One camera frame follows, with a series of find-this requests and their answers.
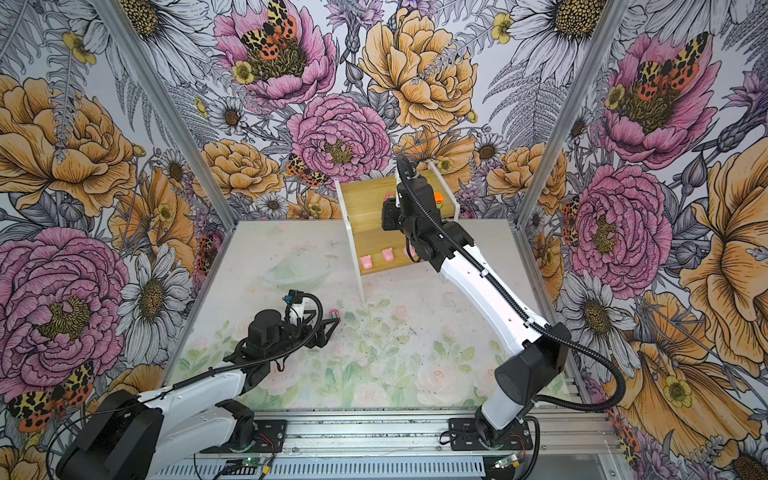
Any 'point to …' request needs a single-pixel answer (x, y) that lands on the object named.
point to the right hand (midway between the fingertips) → (391, 210)
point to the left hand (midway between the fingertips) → (326, 323)
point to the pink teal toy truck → (334, 314)
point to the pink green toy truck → (389, 195)
